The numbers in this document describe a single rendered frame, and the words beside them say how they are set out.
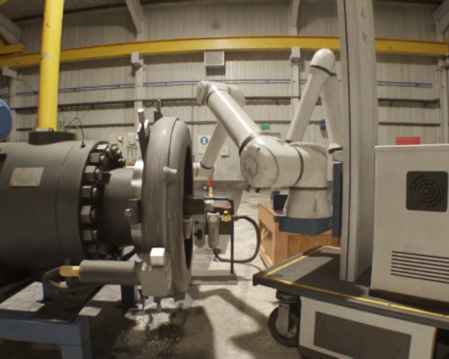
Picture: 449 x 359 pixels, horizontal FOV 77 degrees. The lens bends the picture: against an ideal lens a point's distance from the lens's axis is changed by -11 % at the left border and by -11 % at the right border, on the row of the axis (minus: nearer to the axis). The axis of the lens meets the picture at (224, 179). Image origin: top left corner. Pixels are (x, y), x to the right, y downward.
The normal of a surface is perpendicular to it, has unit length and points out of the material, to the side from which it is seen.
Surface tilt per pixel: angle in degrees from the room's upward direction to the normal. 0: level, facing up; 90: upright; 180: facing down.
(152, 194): 78
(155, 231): 96
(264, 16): 90
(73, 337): 90
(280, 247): 90
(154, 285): 112
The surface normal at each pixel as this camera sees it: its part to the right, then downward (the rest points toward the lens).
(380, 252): -0.65, 0.02
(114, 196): -0.04, -0.31
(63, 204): 0.03, -0.11
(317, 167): 0.46, 0.04
